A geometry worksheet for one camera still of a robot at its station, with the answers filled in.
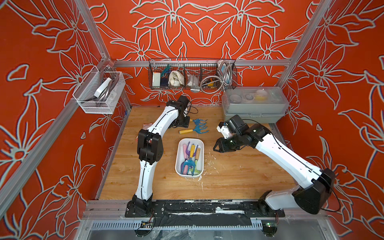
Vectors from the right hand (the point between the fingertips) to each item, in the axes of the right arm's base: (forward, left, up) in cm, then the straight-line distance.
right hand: (214, 148), depth 73 cm
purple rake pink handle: (+9, +16, -18) cm, 25 cm away
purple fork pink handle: (+7, +14, -18) cm, 24 cm away
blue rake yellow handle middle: (+28, +7, -21) cm, 35 cm away
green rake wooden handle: (+4, +8, -18) cm, 21 cm away
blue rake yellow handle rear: (+33, +8, -20) cm, 40 cm away
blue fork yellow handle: (0, +12, -16) cm, 21 cm away
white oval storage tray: (+4, +19, -18) cm, 27 cm away
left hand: (+23, +17, -9) cm, 30 cm away
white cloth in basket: (+40, +22, +14) cm, 48 cm away
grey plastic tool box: (+38, -32, -6) cm, 50 cm away
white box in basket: (+41, +34, +13) cm, 55 cm away
